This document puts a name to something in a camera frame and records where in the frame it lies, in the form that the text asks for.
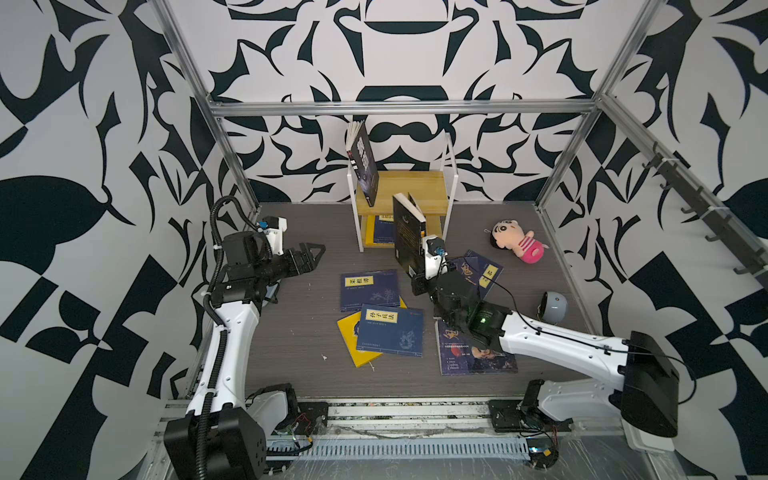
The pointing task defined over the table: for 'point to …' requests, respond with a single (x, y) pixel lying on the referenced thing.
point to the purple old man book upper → (470, 268)
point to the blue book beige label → (391, 329)
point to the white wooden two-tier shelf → (434, 190)
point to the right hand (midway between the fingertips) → (420, 251)
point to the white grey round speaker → (552, 308)
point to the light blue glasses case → (271, 290)
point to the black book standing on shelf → (363, 160)
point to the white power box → (644, 441)
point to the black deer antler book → (409, 230)
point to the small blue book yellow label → (488, 273)
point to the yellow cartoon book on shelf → (370, 229)
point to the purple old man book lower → (457, 356)
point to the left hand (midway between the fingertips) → (311, 246)
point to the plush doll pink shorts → (508, 234)
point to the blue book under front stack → (378, 287)
